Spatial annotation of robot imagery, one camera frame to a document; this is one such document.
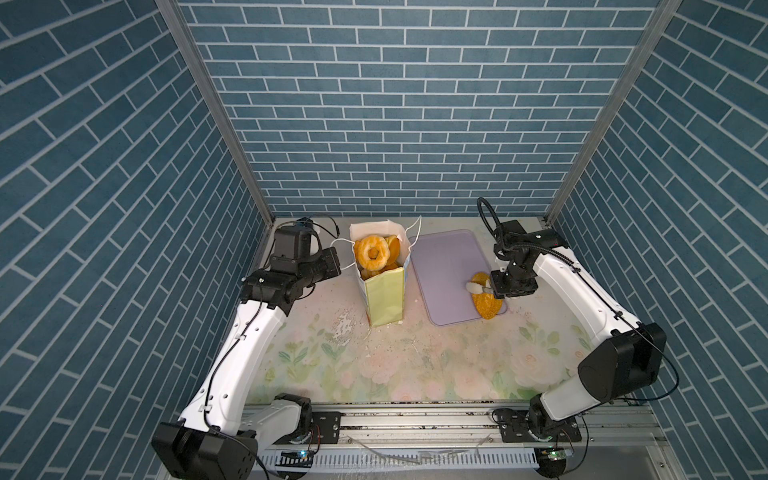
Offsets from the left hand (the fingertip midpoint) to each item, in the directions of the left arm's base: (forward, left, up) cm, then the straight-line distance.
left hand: (341, 257), depth 74 cm
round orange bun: (+9, -13, -8) cm, 18 cm away
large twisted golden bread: (+2, -6, -10) cm, 12 cm away
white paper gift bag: (-4, -11, -12) cm, 16 cm away
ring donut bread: (+8, -7, -8) cm, 13 cm away
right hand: (-4, -43, -10) cm, 44 cm away
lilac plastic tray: (+19, -33, -27) cm, 47 cm away
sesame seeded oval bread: (-2, -42, -22) cm, 48 cm away
